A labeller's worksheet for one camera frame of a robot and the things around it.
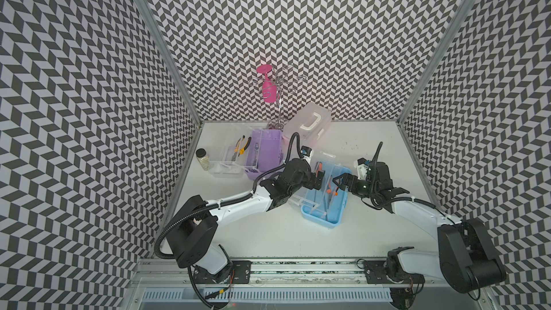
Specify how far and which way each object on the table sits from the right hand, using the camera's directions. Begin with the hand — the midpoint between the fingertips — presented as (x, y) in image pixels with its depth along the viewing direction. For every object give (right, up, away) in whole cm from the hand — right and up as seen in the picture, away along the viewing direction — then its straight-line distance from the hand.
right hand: (339, 186), depth 87 cm
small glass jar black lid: (-58, +11, +5) cm, 59 cm away
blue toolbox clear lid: (-5, -6, +3) cm, 9 cm away
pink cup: (-30, +43, +14) cm, 55 cm away
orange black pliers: (-3, -3, +3) cm, 5 cm away
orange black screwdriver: (-7, +8, +2) cm, 11 cm away
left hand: (-11, +7, -6) cm, 14 cm away
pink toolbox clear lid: (-11, +26, +12) cm, 31 cm away
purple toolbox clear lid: (-38, +13, +17) cm, 43 cm away
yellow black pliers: (-43, +15, +8) cm, 46 cm away
